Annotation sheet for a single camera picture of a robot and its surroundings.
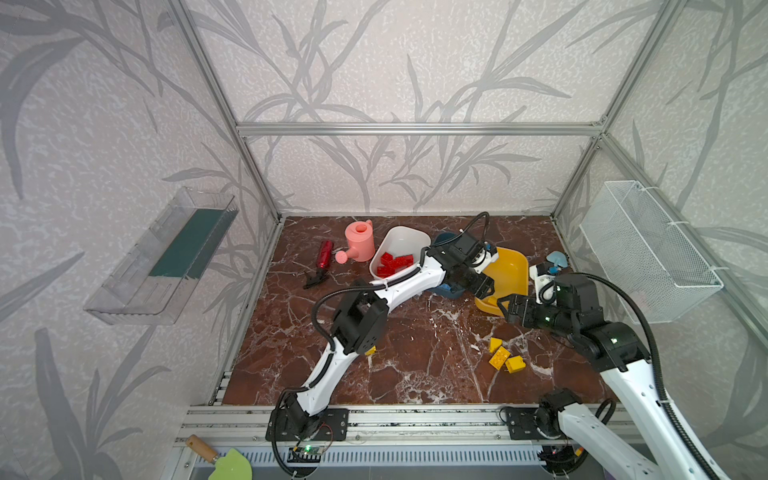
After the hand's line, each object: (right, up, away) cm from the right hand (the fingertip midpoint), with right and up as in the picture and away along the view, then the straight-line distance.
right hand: (510, 293), depth 74 cm
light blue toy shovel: (+29, +7, +32) cm, 43 cm away
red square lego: (-32, +6, +28) cm, 43 cm away
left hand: (-1, +2, +14) cm, 14 cm away
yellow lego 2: (+4, -21, +8) cm, 23 cm away
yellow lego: (-36, -19, +11) cm, 42 cm away
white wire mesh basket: (+26, +12, -8) cm, 30 cm away
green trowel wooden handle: (-74, -36, -4) cm, 82 cm away
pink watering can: (-41, +12, +28) cm, 51 cm away
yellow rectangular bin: (+10, +2, +30) cm, 31 cm away
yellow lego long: (+1, -20, +10) cm, 23 cm away
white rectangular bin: (-28, +13, +37) cm, 48 cm away
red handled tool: (-55, +6, +29) cm, 62 cm away
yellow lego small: (0, -17, +12) cm, 21 cm away
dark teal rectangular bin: (-16, 0, +3) cm, 17 cm away
